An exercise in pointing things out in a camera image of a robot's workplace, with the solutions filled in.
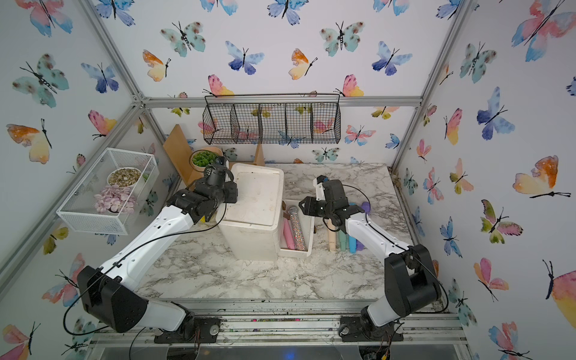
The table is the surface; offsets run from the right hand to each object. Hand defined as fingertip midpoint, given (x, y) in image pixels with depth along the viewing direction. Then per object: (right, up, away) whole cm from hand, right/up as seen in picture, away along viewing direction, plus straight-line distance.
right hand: (305, 202), depth 86 cm
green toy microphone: (+16, -16, +8) cm, 24 cm away
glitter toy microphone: (-2, -15, +3) cm, 16 cm away
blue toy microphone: (+19, -18, +6) cm, 27 cm away
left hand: (-26, +6, -5) cm, 27 cm away
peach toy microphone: (+11, -18, +6) cm, 22 cm away
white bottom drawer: (+2, -10, +12) cm, 16 cm away
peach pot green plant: (-44, +19, +12) cm, 49 cm away
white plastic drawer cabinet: (-17, -7, -16) cm, 24 cm away
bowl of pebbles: (-57, +8, -15) cm, 59 cm away
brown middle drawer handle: (-8, -1, -7) cm, 10 cm away
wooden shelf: (-57, +22, +18) cm, 64 cm away
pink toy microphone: (-7, -13, +8) cm, 17 cm away
